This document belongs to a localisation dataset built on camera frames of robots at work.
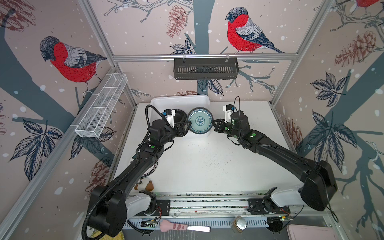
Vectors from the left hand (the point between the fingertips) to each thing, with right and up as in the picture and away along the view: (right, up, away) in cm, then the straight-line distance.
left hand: (188, 123), depth 75 cm
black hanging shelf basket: (-2, +38, +32) cm, 50 cm away
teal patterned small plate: (+7, +2, +4) cm, 9 cm away
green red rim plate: (-22, -28, +10) cm, 37 cm away
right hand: (+11, 0, +3) cm, 12 cm away
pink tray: (+49, -49, -9) cm, 70 cm away
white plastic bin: (-5, +14, +36) cm, 39 cm away
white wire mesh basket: (-48, +10, +4) cm, 49 cm away
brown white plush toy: (-24, -33, +4) cm, 41 cm away
